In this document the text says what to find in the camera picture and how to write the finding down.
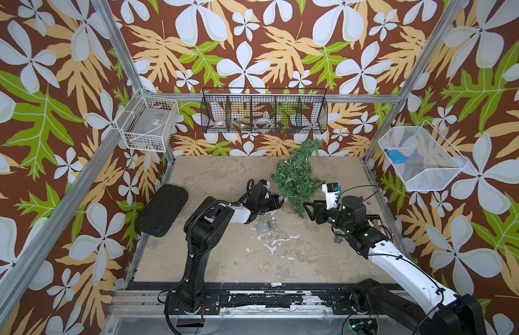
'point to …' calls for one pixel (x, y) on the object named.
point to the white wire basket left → (149, 123)
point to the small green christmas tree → (296, 176)
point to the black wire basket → (263, 109)
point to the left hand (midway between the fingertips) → (282, 198)
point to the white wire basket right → (424, 160)
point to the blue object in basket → (397, 157)
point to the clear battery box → (265, 228)
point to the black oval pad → (162, 209)
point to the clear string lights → (271, 213)
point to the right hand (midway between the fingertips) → (307, 202)
